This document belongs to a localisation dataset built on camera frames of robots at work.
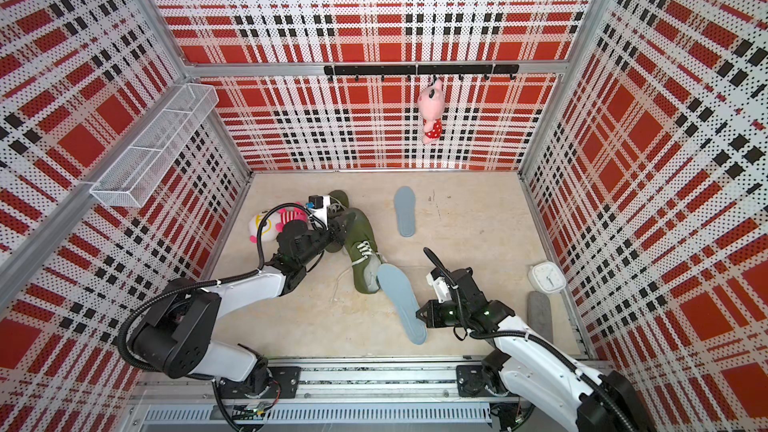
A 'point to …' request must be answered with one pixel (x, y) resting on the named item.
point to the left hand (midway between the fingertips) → (356, 213)
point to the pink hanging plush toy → (431, 104)
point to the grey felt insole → (539, 313)
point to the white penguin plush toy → (266, 226)
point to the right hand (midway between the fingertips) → (423, 314)
